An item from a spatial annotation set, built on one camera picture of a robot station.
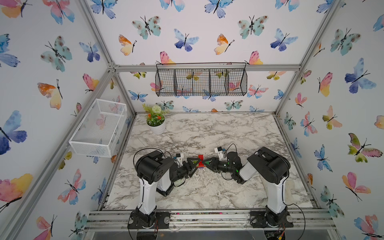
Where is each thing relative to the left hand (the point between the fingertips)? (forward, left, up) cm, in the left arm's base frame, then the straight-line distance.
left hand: (201, 163), depth 87 cm
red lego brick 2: (0, 0, -2) cm, 2 cm away
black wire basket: (+47, -1, +25) cm, 53 cm away
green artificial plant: (+28, +29, +10) cm, 41 cm away
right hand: (0, -2, -1) cm, 2 cm away
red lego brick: (+7, -1, -6) cm, 9 cm away
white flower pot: (+26, +29, 0) cm, 39 cm away
